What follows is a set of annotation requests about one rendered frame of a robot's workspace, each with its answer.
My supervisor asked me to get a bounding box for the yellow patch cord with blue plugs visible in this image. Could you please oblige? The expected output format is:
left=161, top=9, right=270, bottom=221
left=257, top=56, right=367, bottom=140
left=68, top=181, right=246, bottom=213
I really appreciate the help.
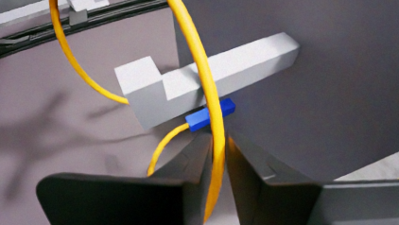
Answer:
left=48, top=0, right=225, bottom=225

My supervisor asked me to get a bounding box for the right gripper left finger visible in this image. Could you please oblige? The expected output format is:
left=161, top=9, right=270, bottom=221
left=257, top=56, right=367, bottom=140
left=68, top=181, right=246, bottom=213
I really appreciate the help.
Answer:
left=36, top=129, right=213, bottom=225

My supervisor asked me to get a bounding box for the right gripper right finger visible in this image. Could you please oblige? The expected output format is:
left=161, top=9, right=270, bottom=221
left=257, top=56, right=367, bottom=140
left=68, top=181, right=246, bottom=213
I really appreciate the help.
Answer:
left=226, top=130, right=399, bottom=225

